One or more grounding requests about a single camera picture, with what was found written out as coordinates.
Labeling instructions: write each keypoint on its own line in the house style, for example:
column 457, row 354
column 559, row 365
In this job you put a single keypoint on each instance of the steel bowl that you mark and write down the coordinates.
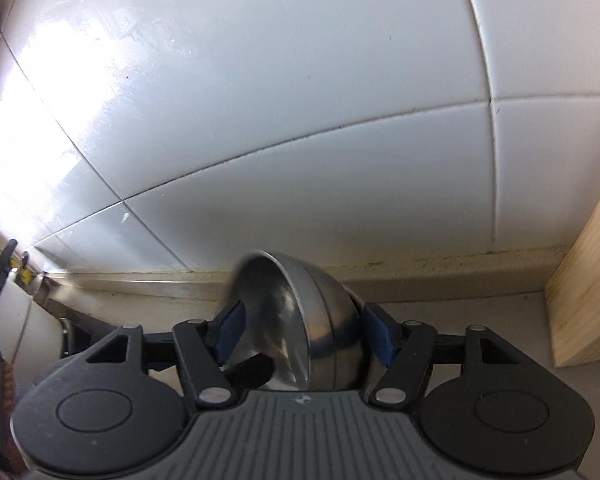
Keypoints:
column 299, row 316

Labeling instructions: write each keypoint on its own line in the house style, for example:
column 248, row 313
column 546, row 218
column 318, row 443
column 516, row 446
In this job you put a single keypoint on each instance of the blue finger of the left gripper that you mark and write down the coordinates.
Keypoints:
column 253, row 373

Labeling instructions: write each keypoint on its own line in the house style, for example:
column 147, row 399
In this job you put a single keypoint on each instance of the large aluminium steamer pot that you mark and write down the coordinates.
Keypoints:
column 30, row 337

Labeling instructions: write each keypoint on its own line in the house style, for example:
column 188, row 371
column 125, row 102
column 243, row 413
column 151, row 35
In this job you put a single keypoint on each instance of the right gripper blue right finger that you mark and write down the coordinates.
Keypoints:
column 405, row 350

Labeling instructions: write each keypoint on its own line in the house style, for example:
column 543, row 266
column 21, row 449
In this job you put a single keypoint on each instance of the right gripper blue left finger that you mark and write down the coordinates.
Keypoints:
column 203, row 348

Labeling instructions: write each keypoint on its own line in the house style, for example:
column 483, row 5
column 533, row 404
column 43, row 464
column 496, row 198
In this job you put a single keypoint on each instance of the wooden knife block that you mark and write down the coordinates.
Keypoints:
column 572, row 297

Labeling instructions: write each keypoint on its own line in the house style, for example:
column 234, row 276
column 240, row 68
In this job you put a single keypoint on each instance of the black glass gas stove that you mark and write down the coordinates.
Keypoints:
column 79, row 330

